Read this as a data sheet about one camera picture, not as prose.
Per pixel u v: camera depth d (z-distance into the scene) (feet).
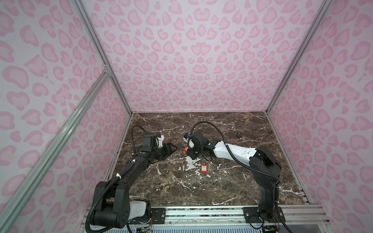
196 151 2.52
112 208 1.34
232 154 1.77
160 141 2.63
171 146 2.58
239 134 3.50
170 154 2.51
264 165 1.73
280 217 2.37
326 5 2.26
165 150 2.51
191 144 2.52
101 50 2.76
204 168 2.89
